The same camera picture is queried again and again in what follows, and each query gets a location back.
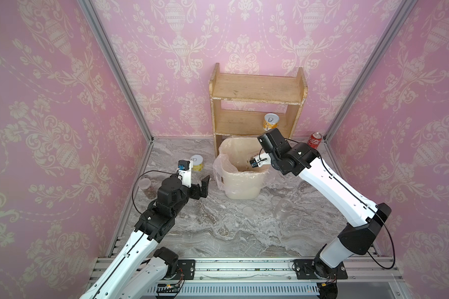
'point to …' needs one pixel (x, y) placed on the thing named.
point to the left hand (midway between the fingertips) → (200, 175)
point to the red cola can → (314, 140)
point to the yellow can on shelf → (270, 121)
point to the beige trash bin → (241, 180)
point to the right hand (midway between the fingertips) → (283, 141)
